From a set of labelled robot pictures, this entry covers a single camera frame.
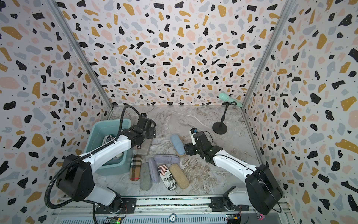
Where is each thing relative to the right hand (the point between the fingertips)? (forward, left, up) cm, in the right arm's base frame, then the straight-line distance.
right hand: (191, 145), depth 86 cm
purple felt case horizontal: (-8, +19, -5) cm, 21 cm away
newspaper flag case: (+3, +55, +1) cm, 55 cm away
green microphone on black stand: (+21, -22, -9) cm, 31 cm away
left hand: (+8, +25, +5) cm, 27 cm away
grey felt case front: (-21, +26, -6) cm, 34 cm away
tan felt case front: (-18, +6, -7) cm, 20 cm away
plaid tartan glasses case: (-13, +34, -6) cm, 37 cm away
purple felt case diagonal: (-14, +22, -5) cm, 27 cm away
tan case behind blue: (-3, +5, -8) cm, 10 cm away
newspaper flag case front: (-18, +14, -6) cm, 23 cm away
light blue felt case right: (+3, +9, -5) cm, 11 cm away
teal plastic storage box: (+6, +59, +4) cm, 60 cm away
